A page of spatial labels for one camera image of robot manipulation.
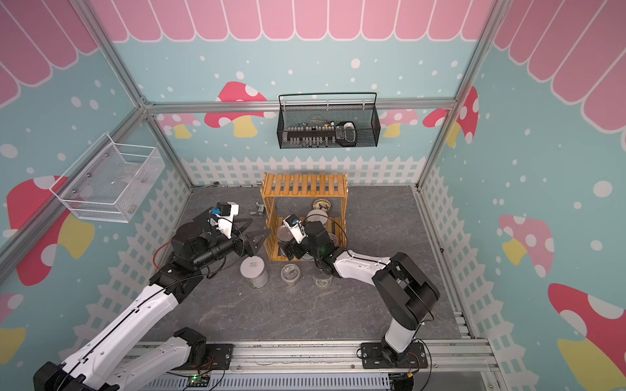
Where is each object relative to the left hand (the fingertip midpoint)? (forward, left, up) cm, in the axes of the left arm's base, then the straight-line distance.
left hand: (261, 229), depth 72 cm
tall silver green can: (+7, -5, -13) cm, 16 cm away
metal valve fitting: (+27, +10, -25) cm, 39 cm away
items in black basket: (+39, -16, +7) cm, 43 cm away
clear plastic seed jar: (-4, -7, -22) cm, 23 cm away
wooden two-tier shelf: (+37, -13, -27) cm, 48 cm away
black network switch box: (+21, +35, -28) cm, 50 cm away
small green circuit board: (-35, +19, -30) cm, 50 cm away
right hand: (+8, -6, -14) cm, 17 cm away
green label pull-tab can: (-7, -18, -20) cm, 28 cm away
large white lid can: (-4, +6, -18) cm, 19 cm away
